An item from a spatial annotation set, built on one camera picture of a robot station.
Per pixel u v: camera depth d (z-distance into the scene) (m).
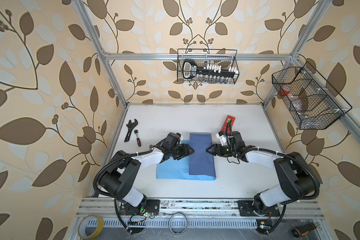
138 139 0.99
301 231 0.66
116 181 0.45
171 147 0.73
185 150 0.79
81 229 0.67
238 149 0.72
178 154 0.78
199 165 0.83
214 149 0.82
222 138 0.85
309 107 0.75
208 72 0.85
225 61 0.93
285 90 0.81
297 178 0.45
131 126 1.08
